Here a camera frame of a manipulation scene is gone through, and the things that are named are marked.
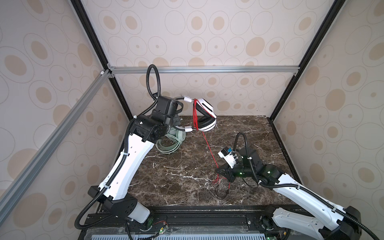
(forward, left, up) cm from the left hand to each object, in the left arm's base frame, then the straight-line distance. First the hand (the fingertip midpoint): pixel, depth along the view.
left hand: (176, 113), depth 66 cm
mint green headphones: (+14, +4, -32) cm, 35 cm away
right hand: (-17, -19, -22) cm, 34 cm away
